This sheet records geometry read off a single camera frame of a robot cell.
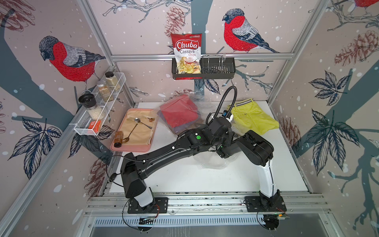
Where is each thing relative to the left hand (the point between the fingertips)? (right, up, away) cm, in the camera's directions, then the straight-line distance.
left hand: (236, 132), depth 68 cm
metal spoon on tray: (-63, +4, +41) cm, 75 cm away
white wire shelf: (-72, +3, -2) cm, 72 cm away
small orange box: (-65, +3, -2) cm, 65 cm away
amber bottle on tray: (-70, -8, +27) cm, 75 cm away
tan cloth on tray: (-62, 0, +39) cm, 73 cm away
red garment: (-30, +11, +29) cm, 43 cm away
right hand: (-20, +1, +23) cm, 31 cm away
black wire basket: (-7, +42, +39) cm, 58 cm away
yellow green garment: (+18, +9, +33) cm, 39 cm away
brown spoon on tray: (-66, -9, +30) cm, 73 cm away
